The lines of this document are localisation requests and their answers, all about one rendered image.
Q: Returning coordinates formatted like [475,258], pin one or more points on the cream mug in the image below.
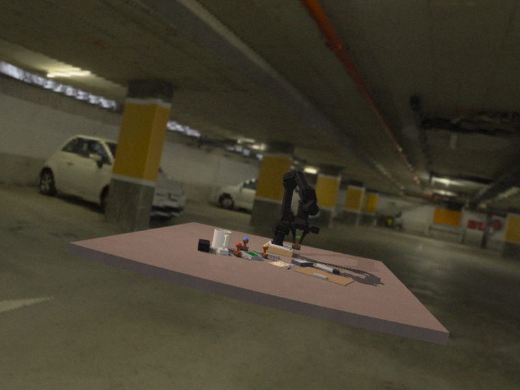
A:
[221,238]

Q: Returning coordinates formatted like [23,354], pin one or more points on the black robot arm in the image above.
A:
[307,205]

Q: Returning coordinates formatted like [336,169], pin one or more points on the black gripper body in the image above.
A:
[301,215]

